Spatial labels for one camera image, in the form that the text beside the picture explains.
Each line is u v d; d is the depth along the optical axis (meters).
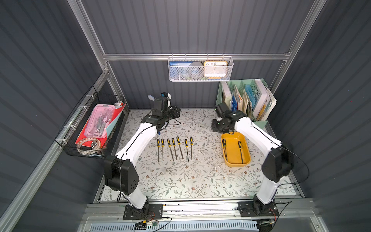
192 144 0.99
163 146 0.99
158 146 0.99
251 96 0.95
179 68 0.84
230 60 0.89
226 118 0.63
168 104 0.67
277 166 0.46
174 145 0.99
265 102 0.96
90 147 0.66
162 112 0.62
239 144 0.99
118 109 0.77
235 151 0.96
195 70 0.90
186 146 0.99
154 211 0.74
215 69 0.89
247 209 0.73
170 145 0.99
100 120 0.73
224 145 0.98
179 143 0.99
